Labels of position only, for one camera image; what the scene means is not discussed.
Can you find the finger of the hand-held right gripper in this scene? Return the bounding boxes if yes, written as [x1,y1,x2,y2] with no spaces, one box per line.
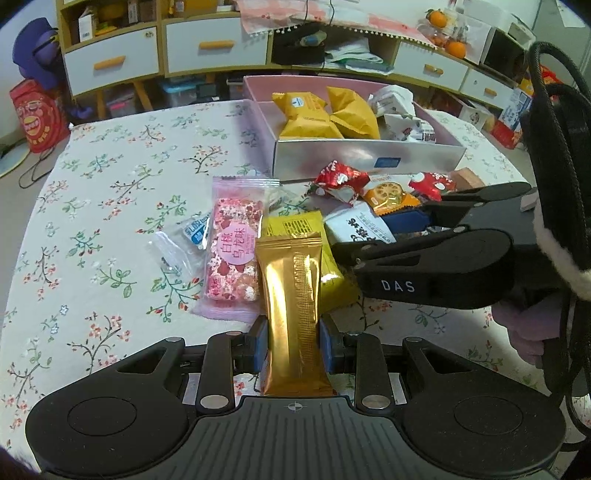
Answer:
[382,181,533,235]
[331,229,512,274]

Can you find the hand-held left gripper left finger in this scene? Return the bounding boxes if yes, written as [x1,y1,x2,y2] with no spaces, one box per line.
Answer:
[113,318,269,414]

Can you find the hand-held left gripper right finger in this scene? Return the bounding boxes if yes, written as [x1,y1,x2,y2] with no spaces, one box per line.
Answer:
[320,316,478,414]

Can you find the orange snack packet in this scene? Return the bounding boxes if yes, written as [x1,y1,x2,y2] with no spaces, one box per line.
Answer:
[362,175,423,217]

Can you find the red white snack packet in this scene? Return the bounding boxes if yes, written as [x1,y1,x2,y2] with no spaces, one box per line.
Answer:
[409,171,458,204]
[310,160,371,206]

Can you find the white black-print snack packet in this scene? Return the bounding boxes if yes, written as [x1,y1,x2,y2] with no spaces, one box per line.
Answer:
[323,203,398,245]

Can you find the gold foil snack packet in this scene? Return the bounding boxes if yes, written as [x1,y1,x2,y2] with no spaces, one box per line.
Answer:
[255,233,338,398]

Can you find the brown wafer block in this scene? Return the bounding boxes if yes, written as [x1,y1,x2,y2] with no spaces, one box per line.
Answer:
[450,167,486,190]

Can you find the pink floral snack packet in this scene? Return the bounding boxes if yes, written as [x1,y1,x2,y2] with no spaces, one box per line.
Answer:
[191,175,280,324]

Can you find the pink cardboard box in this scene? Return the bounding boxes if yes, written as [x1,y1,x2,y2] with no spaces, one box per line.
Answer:
[242,75,468,182]

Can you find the yellow printed snack packet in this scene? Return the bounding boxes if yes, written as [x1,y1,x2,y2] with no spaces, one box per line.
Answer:
[268,210,358,315]

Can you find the large yellow snack packet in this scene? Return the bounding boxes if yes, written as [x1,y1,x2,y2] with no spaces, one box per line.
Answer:
[326,85,382,140]

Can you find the clear blue-label snack packet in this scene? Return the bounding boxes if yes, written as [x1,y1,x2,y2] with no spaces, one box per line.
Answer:
[152,210,215,273]

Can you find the yellow blue-logo snack packet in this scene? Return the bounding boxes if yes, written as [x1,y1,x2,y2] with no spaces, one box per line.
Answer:
[271,91,345,140]

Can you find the person's right hand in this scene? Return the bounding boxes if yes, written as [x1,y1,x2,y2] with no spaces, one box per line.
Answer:
[491,300,568,370]

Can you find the white printed carton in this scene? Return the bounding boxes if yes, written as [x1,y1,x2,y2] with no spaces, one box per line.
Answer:
[462,104,495,132]

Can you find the low wooden console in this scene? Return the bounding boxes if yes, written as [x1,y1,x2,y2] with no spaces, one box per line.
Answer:
[270,23,520,112]

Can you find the blue white carton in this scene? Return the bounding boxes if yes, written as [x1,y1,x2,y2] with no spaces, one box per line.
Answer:
[501,88,534,134]

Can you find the pile of folded clothes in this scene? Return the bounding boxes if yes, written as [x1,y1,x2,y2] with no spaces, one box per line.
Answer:
[323,37,393,72]

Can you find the floral tablecloth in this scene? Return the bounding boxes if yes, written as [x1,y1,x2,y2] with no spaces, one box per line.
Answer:
[0,97,591,462]

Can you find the black box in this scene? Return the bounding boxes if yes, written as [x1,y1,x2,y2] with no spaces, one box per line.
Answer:
[272,30,326,65]

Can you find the pink white fringed cloth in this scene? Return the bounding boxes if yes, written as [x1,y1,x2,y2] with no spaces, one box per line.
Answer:
[235,0,437,47]

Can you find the blue-lid plastic storage bin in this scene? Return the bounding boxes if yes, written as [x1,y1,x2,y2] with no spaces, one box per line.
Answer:
[161,78,199,107]

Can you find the clear plastic storage bin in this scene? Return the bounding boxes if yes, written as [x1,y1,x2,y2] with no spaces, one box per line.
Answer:
[105,88,137,118]

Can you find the white round fan base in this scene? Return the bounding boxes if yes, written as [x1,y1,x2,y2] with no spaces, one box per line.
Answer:
[0,143,28,178]

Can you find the wooden cabinet white drawers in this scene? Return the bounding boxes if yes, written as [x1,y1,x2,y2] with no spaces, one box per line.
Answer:
[55,0,273,112]

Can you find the red printed bag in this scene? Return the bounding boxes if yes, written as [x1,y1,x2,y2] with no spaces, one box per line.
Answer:
[9,78,71,154]

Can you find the purple plush toy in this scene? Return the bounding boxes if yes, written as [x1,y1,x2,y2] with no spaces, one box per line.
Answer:
[11,17,63,90]

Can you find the black braided cable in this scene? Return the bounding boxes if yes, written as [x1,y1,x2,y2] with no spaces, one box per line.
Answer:
[526,41,591,446]

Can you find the black floor cable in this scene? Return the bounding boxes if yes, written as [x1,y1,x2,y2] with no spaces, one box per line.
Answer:
[18,148,51,189]

